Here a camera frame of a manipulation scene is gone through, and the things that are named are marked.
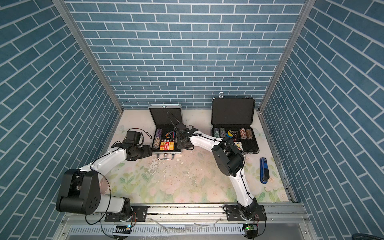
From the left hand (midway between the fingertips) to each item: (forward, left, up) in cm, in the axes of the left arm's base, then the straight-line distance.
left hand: (150, 152), depth 91 cm
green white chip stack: (+16, -42, 0) cm, 45 cm away
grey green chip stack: (+16, -46, 0) cm, 49 cm away
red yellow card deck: (+6, -9, -2) cm, 11 cm away
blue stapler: (-11, -67, 0) cm, 68 cm away
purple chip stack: (+14, -2, -1) cm, 14 cm away
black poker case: (+25, -54, +6) cm, 60 cm away
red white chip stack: (+15, -60, 0) cm, 62 cm away
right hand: (+7, -19, -3) cm, 20 cm away
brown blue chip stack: (+15, -65, 0) cm, 66 cm away
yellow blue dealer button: (+16, -51, -2) cm, 54 cm away
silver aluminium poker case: (+21, -7, +8) cm, 24 cm away
